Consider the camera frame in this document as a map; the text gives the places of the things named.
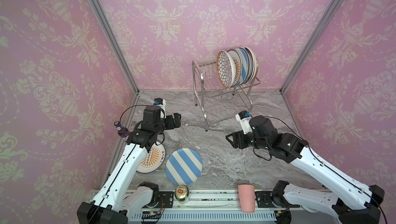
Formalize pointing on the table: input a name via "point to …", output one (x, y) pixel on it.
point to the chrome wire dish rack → (218, 102)
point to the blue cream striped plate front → (184, 166)
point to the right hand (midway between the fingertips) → (231, 135)
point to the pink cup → (247, 195)
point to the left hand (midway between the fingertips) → (174, 117)
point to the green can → (182, 194)
